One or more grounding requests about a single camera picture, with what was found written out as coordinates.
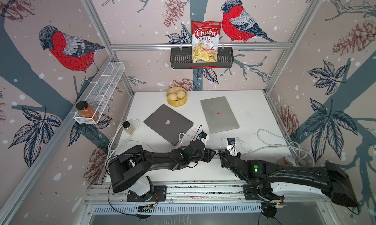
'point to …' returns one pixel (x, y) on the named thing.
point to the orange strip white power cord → (124, 135)
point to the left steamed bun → (173, 96)
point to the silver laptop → (219, 115)
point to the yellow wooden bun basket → (179, 102)
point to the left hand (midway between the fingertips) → (217, 152)
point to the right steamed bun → (180, 94)
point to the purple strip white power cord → (269, 139)
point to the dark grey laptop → (169, 123)
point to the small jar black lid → (129, 128)
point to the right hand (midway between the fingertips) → (220, 151)
